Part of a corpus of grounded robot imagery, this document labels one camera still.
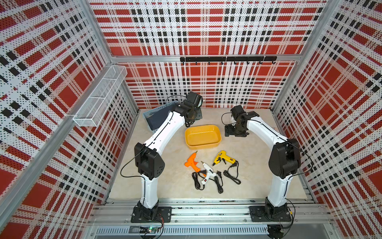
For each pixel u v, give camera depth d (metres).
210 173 0.86
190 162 0.91
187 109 0.60
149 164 0.50
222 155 0.93
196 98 0.66
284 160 0.50
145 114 1.11
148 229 0.69
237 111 0.74
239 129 0.78
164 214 0.74
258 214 0.72
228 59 0.88
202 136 1.05
